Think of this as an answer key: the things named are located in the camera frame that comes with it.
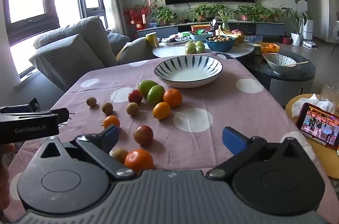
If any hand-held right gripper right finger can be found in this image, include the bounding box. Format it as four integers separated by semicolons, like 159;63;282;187
206;126;317;179

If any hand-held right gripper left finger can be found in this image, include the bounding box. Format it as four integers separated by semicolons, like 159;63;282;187
25;125;137;181

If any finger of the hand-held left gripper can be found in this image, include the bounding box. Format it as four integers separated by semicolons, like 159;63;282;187
50;108;70;124

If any mandarin orange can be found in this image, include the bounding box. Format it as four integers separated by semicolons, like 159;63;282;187
153;102;171;120
103;115;121;129
163;88;183;108
124;149;154;175

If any red plum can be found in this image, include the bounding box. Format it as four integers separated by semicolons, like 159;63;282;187
128;89;144;105
133;125;154;146

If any green jujube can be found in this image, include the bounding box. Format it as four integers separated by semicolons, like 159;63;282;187
147;84;166;106
137;80;158;98

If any striped white serving bowl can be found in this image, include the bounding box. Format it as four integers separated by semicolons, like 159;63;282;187
154;55;223;89

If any person's left hand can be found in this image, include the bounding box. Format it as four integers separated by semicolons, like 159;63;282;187
0;143;16;212

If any pink polka dot tablecloth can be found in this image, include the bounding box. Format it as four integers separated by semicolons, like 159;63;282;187
5;52;339;224

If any grey sofa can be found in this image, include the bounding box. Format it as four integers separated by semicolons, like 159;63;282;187
29;15;130;93

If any white tissue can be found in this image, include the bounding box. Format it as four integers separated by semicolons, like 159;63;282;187
291;93;335;118

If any dark round coffee table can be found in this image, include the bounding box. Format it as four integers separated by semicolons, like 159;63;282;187
238;48;317;100

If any smartphone with lit screen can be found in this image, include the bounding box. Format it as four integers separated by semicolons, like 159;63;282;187
296;102;339;147

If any grey cushion with yellow trim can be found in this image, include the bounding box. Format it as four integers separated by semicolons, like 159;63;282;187
117;37;159;65

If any small striped bowl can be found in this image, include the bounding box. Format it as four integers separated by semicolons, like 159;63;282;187
265;53;297;75

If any grey throw pillow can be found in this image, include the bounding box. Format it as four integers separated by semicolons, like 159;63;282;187
107;32;130;55

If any round wooden side table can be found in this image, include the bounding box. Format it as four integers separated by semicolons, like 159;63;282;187
285;94;339;182

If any blue ceramic bowl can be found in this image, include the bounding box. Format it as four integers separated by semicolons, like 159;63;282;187
205;36;236;52

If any orange plastic basket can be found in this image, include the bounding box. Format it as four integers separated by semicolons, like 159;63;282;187
260;42;281;54

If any pack of green apples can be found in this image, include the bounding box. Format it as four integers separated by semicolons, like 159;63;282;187
185;41;206;55

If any pile of small kiwis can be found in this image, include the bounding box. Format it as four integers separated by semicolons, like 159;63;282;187
207;36;233;42

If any white round coffee table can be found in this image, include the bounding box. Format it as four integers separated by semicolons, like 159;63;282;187
152;40;255;59

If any yellow tin can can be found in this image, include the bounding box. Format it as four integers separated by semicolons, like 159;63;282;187
145;32;160;49

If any clear glass jar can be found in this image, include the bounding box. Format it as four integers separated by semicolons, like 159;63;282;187
320;79;339;108

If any banana bunch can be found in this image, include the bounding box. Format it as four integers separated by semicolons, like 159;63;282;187
215;25;245;43

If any glass plate with snacks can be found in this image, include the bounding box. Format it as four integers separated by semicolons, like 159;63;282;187
161;34;189;45

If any grey television cabinet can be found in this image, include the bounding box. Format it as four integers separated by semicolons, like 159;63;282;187
136;21;286;41

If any orange box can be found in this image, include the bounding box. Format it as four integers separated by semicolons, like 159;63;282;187
191;24;211;32

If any tall plant in white pot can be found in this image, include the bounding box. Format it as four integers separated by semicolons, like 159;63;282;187
281;0;309;46

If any spider plant in vase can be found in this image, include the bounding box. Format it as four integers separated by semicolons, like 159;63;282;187
214;9;236;31

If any red flower decoration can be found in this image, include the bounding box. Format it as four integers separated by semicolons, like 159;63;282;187
123;0;155;30

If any row of potted green plants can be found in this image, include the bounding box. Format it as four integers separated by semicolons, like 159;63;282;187
152;3;285;26

